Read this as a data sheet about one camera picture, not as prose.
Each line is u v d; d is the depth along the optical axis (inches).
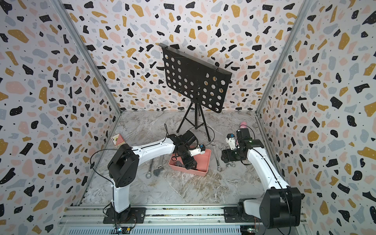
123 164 19.4
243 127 43.2
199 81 28.3
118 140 40.3
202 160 37.3
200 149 31.4
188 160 30.9
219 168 35.5
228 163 36.4
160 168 35.4
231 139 30.3
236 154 27.6
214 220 28.9
